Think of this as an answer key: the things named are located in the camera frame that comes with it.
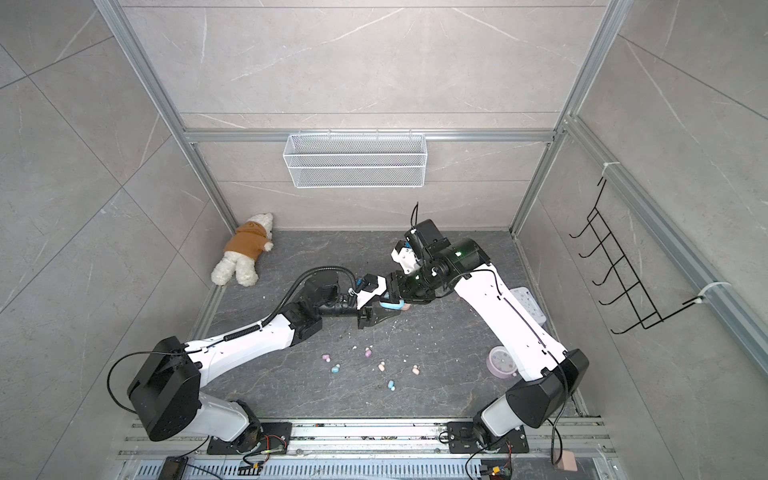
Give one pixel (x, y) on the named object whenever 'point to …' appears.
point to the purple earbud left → (326, 357)
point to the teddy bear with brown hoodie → (243, 249)
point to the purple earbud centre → (368, 353)
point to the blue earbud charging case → (395, 306)
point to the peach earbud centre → (381, 366)
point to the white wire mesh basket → (355, 160)
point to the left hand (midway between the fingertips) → (401, 300)
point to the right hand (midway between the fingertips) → (395, 298)
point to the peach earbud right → (416, 370)
